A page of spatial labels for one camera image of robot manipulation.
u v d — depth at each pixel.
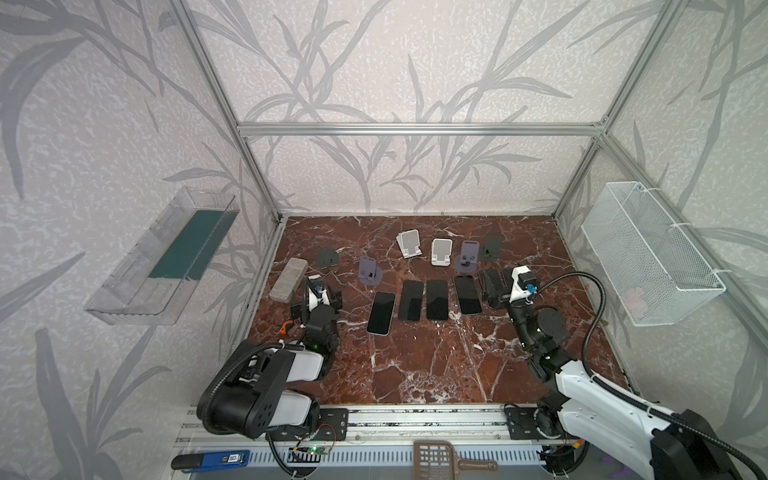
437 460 0.69
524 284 0.62
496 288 0.70
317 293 0.72
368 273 0.97
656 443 0.42
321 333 0.66
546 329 0.58
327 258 1.05
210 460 0.66
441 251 1.04
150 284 0.64
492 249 1.07
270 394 0.43
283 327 0.89
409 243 1.05
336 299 0.79
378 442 0.72
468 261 1.02
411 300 0.96
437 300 1.00
